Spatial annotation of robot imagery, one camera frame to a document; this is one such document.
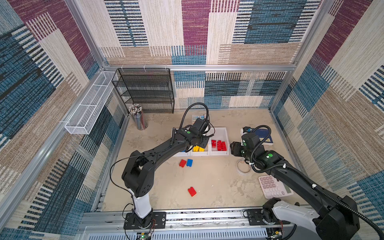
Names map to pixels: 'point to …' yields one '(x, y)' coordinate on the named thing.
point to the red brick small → (213, 143)
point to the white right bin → (220, 134)
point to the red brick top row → (182, 163)
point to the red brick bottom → (192, 191)
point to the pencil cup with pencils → (136, 111)
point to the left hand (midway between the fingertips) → (205, 138)
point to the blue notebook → (262, 134)
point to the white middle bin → (207, 149)
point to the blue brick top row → (189, 162)
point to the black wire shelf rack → (150, 88)
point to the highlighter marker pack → (195, 117)
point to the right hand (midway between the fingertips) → (235, 147)
